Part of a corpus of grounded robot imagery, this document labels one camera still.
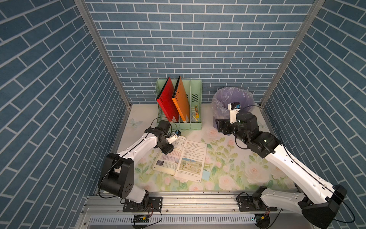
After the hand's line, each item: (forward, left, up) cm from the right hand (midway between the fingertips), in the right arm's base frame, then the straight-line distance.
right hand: (224, 117), depth 71 cm
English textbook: (-11, +19, -31) cm, 38 cm away
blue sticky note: (-18, +6, -32) cm, 38 cm away
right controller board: (-38, -22, -33) cm, 55 cm away
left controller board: (-42, +40, -34) cm, 67 cm away
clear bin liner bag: (+28, -2, -12) cm, 30 cm away
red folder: (+16, +35, -4) cm, 38 cm away
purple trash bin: (+28, -4, -9) cm, 29 cm away
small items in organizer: (+26, +14, -30) cm, 42 cm away
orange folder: (+17, +25, -4) cm, 31 cm away
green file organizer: (+37, +18, -15) cm, 44 cm away
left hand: (-6, +29, -24) cm, 38 cm away
